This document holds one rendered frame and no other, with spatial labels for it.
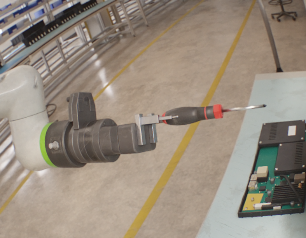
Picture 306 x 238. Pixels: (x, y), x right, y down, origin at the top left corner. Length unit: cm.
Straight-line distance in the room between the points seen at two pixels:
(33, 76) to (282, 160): 52
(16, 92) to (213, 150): 203
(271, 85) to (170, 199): 144
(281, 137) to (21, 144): 54
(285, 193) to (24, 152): 51
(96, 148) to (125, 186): 196
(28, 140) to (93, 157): 17
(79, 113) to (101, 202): 190
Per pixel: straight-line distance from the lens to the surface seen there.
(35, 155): 69
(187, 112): 54
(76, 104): 62
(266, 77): 103
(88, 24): 702
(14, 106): 70
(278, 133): 72
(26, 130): 70
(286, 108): 85
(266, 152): 70
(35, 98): 70
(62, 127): 64
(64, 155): 63
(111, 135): 57
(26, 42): 499
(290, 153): 67
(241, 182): 67
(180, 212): 213
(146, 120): 55
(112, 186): 259
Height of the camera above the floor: 144
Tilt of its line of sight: 27 degrees down
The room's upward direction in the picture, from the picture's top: 21 degrees counter-clockwise
